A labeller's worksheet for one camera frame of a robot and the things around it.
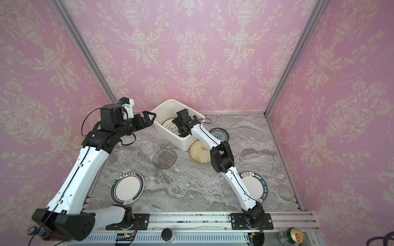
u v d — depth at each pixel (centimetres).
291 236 62
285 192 83
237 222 74
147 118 62
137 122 62
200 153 98
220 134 109
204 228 74
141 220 75
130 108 63
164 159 97
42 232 58
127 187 86
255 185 87
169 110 107
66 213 38
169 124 110
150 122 63
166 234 63
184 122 81
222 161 66
